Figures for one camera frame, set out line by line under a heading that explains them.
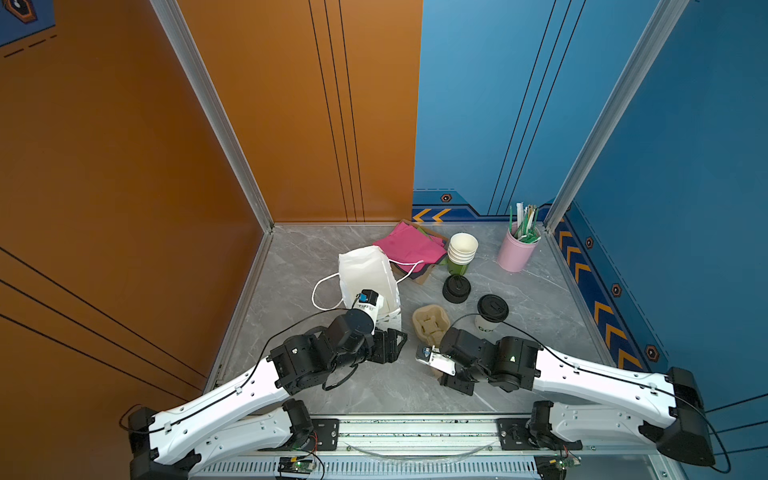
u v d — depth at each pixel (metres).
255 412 0.46
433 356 0.63
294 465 0.71
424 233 1.12
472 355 0.54
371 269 0.82
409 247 1.09
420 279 1.00
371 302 0.61
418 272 0.98
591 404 0.47
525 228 0.97
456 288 0.96
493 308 0.83
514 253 1.01
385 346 0.58
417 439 0.74
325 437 0.74
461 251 0.93
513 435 0.72
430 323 0.91
